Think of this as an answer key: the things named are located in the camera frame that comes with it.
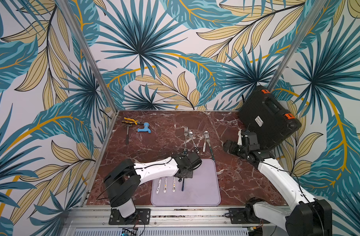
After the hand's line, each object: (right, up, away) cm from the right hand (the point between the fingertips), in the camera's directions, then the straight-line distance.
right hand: (231, 145), depth 84 cm
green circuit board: (-54, -40, -13) cm, 68 cm away
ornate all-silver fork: (-25, +7, +22) cm, 34 cm away
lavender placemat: (-16, -24, -1) cm, 29 cm away
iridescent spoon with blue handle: (-28, -23, -6) cm, 36 cm away
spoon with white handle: (-38, -24, -4) cm, 45 cm away
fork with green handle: (-10, +4, +19) cm, 22 cm away
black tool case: (+22, +20, +8) cm, 31 cm away
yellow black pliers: (-62, +14, +26) cm, 69 cm away
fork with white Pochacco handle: (-41, -22, -3) cm, 47 cm away
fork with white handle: (-32, -22, -2) cm, 39 cm away
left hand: (-26, -16, -1) cm, 31 cm away
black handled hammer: (-66, +4, +19) cm, 69 cm away
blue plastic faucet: (-54, +12, +22) cm, 59 cm away
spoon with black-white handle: (-22, +5, +19) cm, 29 cm away
